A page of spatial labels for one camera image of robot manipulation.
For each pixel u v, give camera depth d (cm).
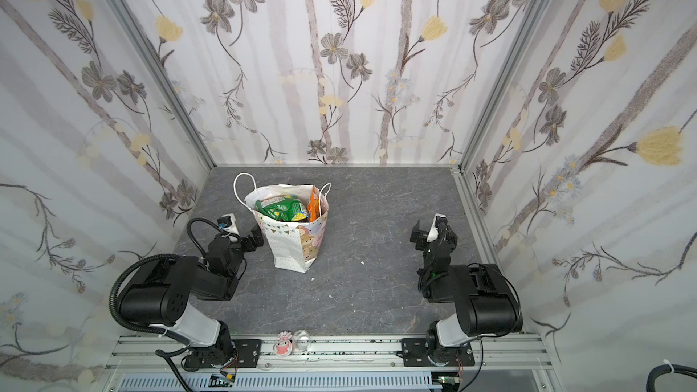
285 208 80
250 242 83
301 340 77
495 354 75
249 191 79
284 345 73
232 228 80
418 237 82
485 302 45
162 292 46
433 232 80
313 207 78
